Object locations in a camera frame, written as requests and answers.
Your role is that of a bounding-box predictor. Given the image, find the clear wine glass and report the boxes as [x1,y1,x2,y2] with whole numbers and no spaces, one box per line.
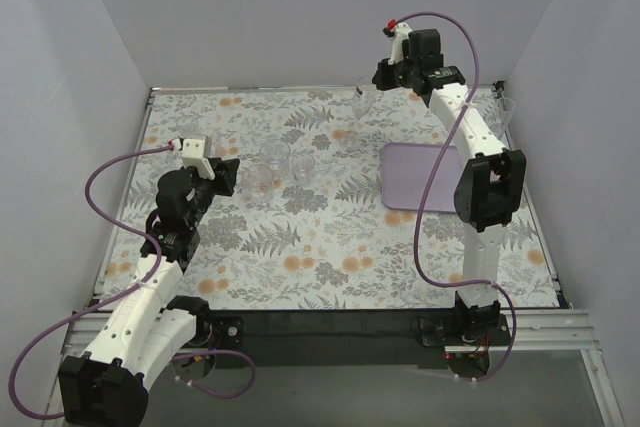
[486,97,516,140]

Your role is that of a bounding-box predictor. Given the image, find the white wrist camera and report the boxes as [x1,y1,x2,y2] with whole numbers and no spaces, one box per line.
[168,135,215,180]
[383,19,413,65]

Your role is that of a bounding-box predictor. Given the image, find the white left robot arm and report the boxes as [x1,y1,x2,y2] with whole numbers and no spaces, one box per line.
[58,157,240,426]

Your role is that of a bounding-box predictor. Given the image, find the aluminium frame rail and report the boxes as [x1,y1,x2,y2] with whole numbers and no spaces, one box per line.
[61,309,601,355]

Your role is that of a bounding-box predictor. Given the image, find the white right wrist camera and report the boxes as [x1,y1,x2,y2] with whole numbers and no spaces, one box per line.
[383,19,413,65]

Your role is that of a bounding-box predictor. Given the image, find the clear tall tumbler glass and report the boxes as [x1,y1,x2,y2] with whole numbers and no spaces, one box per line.
[259,140,291,180]

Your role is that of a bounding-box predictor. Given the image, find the lilac plastic tray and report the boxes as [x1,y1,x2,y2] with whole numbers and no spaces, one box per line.
[381,142,463,213]

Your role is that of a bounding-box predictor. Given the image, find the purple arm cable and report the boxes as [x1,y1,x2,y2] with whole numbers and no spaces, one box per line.
[8,144,257,421]
[399,10,517,386]

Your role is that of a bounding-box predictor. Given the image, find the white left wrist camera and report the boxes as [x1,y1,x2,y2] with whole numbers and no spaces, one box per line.
[168,135,215,180]

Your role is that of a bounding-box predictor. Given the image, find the floral patterned tablecloth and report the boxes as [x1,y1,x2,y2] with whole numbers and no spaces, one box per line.
[97,87,560,311]

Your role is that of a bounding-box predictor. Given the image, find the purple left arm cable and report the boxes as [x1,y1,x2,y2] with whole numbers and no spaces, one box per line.
[8,144,257,421]

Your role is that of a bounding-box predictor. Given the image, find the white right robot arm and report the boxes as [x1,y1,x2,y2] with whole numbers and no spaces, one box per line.
[373,21,526,339]

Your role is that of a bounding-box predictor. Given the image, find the clear champagne flute glass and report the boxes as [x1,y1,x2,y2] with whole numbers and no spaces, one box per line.
[341,76,378,149]

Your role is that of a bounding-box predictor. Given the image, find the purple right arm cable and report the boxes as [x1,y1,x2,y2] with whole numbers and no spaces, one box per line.
[399,10,517,386]

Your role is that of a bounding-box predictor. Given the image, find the clear faceted tumbler glass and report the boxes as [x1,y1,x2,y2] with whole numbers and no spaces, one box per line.
[242,164,275,206]

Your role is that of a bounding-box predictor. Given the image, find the small clear tumbler glass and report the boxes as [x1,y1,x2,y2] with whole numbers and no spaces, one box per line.
[291,154,316,185]

